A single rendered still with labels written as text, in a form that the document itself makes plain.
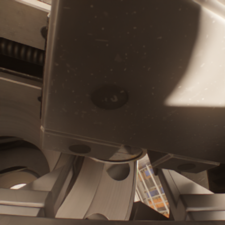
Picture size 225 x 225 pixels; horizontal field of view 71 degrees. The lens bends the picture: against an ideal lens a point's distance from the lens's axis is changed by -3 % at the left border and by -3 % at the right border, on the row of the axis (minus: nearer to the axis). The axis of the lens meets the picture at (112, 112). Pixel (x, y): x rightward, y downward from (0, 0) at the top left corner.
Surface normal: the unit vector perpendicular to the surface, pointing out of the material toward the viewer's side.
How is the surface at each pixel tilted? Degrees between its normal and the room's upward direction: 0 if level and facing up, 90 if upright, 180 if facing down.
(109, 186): 90
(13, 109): 27
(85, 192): 90
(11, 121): 22
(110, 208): 90
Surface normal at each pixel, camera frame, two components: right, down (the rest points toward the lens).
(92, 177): 0.36, -0.54
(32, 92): -0.03, 0.80
